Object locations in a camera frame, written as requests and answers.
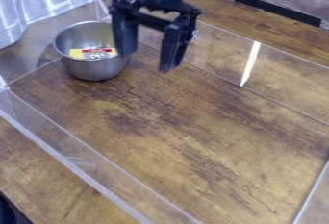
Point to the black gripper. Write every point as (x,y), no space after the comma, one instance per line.
(177,31)

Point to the silver metal pot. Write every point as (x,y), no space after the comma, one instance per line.
(88,34)

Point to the yellow object in pot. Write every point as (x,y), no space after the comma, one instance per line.
(92,53)

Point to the black strip on table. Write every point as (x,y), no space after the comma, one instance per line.
(284,12)

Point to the clear acrylic barrier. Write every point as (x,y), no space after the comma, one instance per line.
(216,143)

